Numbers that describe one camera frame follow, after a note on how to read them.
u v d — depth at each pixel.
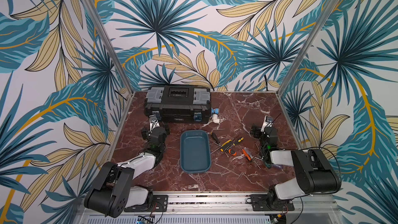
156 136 0.65
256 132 0.84
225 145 0.90
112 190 0.42
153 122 0.74
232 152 0.89
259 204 0.73
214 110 1.06
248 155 0.88
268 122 0.78
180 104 0.90
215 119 1.01
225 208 0.73
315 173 0.45
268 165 0.82
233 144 0.92
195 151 0.89
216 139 0.95
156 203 0.72
